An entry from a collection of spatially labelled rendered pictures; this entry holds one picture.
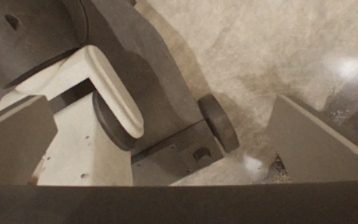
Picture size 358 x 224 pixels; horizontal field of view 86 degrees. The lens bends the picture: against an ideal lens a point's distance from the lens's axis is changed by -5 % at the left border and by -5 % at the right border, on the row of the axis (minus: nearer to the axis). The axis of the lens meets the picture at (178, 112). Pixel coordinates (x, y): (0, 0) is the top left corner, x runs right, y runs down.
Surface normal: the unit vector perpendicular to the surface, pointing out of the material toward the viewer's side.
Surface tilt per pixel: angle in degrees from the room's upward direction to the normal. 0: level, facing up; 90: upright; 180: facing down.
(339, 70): 0
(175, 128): 0
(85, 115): 60
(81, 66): 0
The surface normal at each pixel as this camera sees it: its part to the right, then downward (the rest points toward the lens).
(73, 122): -0.32, -0.51
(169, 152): 0.14, 0.36
